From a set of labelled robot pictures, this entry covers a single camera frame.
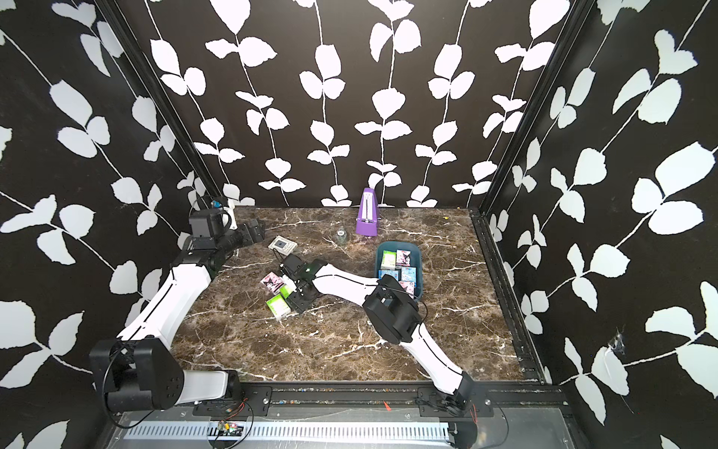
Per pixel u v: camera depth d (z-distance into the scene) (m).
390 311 0.57
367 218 1.07
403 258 1.01
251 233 0.75
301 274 0.73
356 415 0.72
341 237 1.07
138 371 0.40
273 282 0.95
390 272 0.98
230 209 0.74
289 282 0.79
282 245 1.07
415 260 1.01
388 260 1.01
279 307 0.88
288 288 0.93
